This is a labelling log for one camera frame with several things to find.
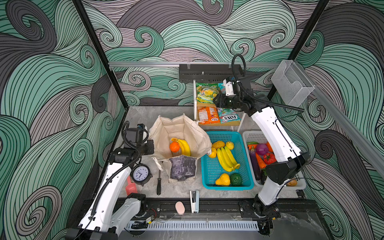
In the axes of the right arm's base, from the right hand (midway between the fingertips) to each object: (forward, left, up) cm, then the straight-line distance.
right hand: (218, 99), depth 75 cm
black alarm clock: (-27, +43, -32) cm, 60 cm away
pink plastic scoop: (-34, +47, -34) cm, 67 cm away
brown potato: (-33, -38, -27) cm, 57 cm away
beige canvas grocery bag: (-28, +19, -20) cm, 39 cm away
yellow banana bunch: (-18, -8, -32) cm, 38 cm away
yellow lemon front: (-15, 0, -30) cm, 34 cm away
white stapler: (-40, +12, -32) cm, 52 cm away
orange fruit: (-12, +24, -29) cm, 39 cm away
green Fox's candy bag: (+4, -9, -17) cm, 19 cm away
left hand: (-17, +35, -15) cm, 42 cm away
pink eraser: (-44, +19, -33) cm, 58 cm away
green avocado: (-31, -10, -30) cm, 44 cm away
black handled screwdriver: (-33, +32, -33) cm, 56 cm away
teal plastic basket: (-23, +2, -36) cm, 43 cm away
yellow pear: (-31, -4, -30) cm, 43 cm away
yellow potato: (-9, -4, -30) cm, 32 cm away
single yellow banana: (-10, +18, -31) cm, 37 cm away
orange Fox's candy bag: (+4, +3, -17) cm, 18 cm away
